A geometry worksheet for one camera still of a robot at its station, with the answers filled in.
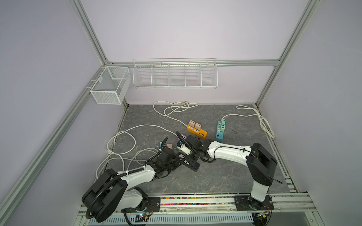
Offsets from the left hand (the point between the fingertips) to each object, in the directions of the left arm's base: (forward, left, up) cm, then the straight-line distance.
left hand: (182, 163), depth 86 cm
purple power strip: (+6, -1, +23) cm, 23 cm away
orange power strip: (+21, -15, +1) cm, 25 cm away
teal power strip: (+22, -28, +2) cm, 36 cm away
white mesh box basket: (+53, +49, +21) cm, 75 cm away
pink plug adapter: (+13, +8, 0) cm, 15 cm away
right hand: (+2, -4, +2) cm, 5 cm away
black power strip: (-3, -4, +10) cm, 11 cm away
